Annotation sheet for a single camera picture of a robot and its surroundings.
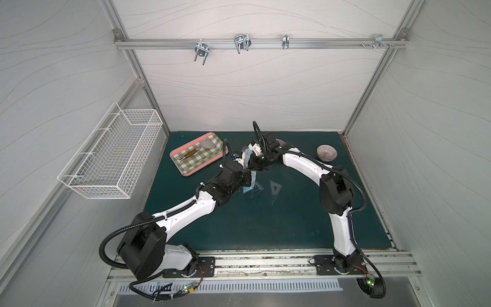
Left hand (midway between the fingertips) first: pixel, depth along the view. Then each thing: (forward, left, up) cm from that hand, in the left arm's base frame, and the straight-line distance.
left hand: (250, 169), depth 82 cm
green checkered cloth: (+23, +31, -17) cm, 42 cm away
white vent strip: (-41, +30, -20) cm, 55 cm away
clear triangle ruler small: (-1, -13, -19) cm, 23 cm away
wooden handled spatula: (+28, +27, -14) cm, 41 cm away
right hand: (+5, +3, -6) cm, 8 cm away
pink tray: (+14, +27, -17) cm, 35 cm away
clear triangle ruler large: (0, -3, -18) cm, 18 cm away
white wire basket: (-8, +51, +13) cm, 53 cm away
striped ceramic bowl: (+23, -44, -15) cm, 51 cm away
